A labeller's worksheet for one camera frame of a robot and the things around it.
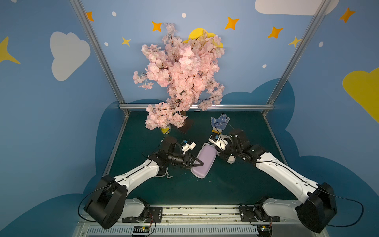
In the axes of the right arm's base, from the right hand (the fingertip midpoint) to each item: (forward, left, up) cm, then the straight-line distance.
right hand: (218, 144), depth 81 cm
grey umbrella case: (-8, +7, +2) cm, 11 cm away
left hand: (-14, +9, +2) cm, 16 cm away
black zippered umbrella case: (-21, +26, +10) cm, 35 cm away
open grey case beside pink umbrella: (-10, -4, +11) cm, 15 cm away
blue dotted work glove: (+30, -5, -18) cm, 35 cm away
